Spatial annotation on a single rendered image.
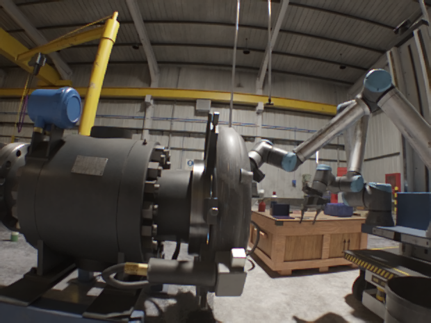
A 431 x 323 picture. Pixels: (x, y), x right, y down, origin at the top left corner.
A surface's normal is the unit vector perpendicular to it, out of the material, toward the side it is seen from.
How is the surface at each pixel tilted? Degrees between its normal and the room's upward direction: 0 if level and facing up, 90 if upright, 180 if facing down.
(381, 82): 84
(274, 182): 90
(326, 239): 90
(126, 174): 66
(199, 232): 108
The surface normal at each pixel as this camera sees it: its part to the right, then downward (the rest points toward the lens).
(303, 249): 0.15, -0.14
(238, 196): 0.18, -0.35
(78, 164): 0.17, -0.58
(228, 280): 0.11, 0.25
